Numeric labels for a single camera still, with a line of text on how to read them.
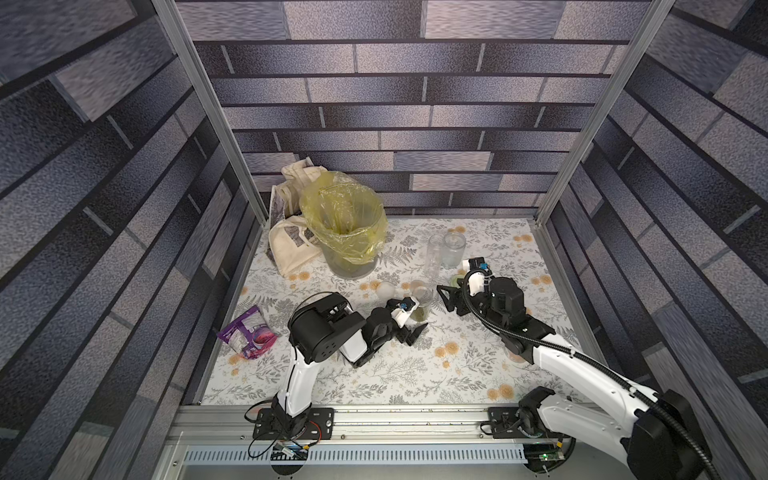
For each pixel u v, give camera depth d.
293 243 1.00
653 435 0.39
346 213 1.00
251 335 0.85
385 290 1.00
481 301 0.68
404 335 0.83
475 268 0.68
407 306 0.80
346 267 1.00
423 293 0.97
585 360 0.50
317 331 0.52
